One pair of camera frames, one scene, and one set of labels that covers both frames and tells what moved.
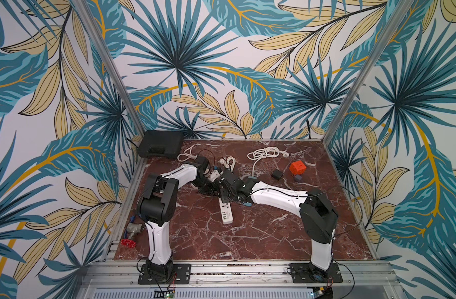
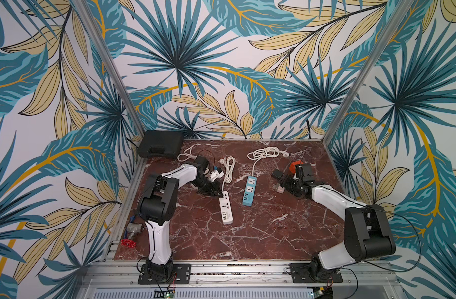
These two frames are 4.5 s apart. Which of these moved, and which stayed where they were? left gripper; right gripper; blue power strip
Moved: right gripper
Stayed: blue power strip; left gripper
